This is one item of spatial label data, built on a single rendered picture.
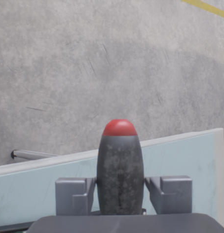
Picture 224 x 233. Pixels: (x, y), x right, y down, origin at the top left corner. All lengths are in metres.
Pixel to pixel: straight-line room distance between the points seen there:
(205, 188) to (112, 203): 0.47
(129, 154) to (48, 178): 0.21
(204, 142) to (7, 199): 0.40
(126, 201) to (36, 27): 1.42
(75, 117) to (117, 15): 0.72
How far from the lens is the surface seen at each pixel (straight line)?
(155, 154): 0.48
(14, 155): 1.41
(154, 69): 2.08
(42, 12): 1.59
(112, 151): 0.15
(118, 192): 0.16
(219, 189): 0.68
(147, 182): 0.16
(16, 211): 0.34
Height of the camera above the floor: 1.30
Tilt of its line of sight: 48 degrees down
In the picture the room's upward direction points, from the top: 87 degrees clockwise
